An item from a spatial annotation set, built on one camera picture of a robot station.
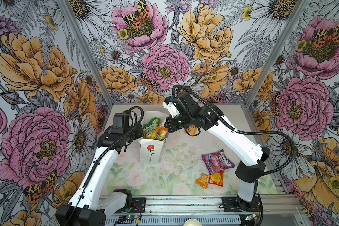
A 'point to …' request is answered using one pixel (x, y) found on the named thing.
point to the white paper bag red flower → (151, 150)
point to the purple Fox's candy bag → (216, 162)
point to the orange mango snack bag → (161, 132)
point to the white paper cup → (192, 222)
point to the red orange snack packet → (216, 178)
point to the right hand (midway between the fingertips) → (167, 129)
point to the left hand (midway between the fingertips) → (142, 134)
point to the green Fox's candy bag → (150, 129)
